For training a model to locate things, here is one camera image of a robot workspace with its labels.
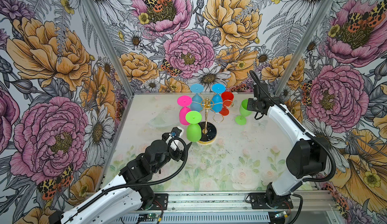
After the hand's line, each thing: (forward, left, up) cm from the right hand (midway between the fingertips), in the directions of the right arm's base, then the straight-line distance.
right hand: (253, 108), depth 88 cm
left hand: (-22, +40, +3) cm, 46 cm away
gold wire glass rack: (-3, +25, -17) cm, 31 cm away
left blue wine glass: (-5, +32, +11) cm, 35 cm away
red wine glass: (+11, +13, -2) cm, 17 cm away
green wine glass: (-15, +35, +3) cm, 38 cm away
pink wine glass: (-4, +39, +12) cm, 41 cm away
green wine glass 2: (+2, +3, -14) cm, 15 cm away
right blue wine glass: (+2, +21, +4) cm, 22 cm away
